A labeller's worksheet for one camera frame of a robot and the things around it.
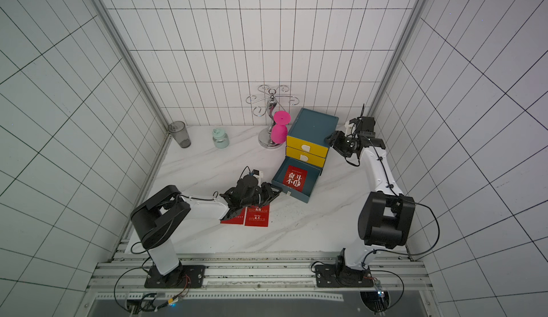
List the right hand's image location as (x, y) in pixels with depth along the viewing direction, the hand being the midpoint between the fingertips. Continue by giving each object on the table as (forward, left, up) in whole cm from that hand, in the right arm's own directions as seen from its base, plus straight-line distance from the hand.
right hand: (333, 138), depth 87 cm
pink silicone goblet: (+6, +23, -3) cm, 24 cm away
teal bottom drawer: (-3, +6, -21) cm, 22 cm away
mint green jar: (+10, +54, -14) cm, 57 cm away
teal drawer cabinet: (+7, +8, 0) cm, 10 cm away
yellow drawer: (-4, +11, -8) cm, 14 cm away
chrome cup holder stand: (+16, +28, +9) cm, 33 cm away
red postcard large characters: (-8, +15, -20) cm, 26 cm away
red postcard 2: (-30, +38, -20) cm, 52 cm away
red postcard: (-27, +31, -21) cm, 46 cm away
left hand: (-20, +21, -14) cm, 32 cm away
